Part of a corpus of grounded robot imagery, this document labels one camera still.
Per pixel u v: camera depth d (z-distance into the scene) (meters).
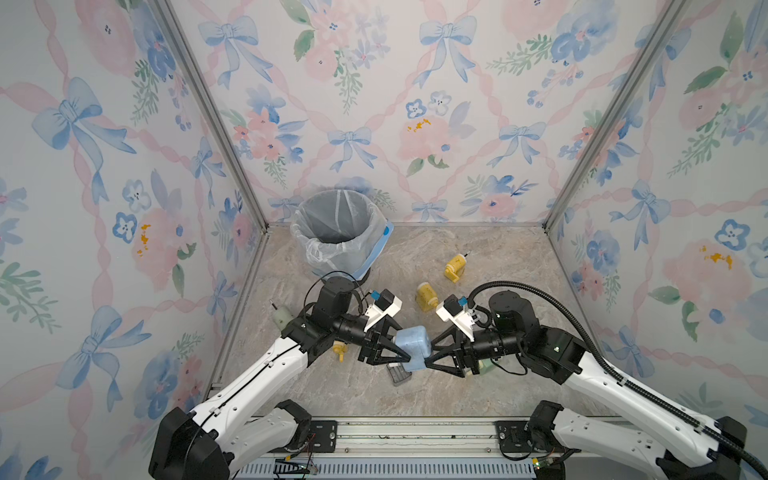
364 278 0.88
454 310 0.58
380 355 0.60
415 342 0.59
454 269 0.99
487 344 0.57
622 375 0.45
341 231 1.00
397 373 0.84
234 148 0.97
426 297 0.92
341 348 0.62
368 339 0.58
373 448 0.73
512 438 0.73
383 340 0.60
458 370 0.57
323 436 0.74
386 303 0.58
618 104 0.84
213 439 0.39
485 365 0.58
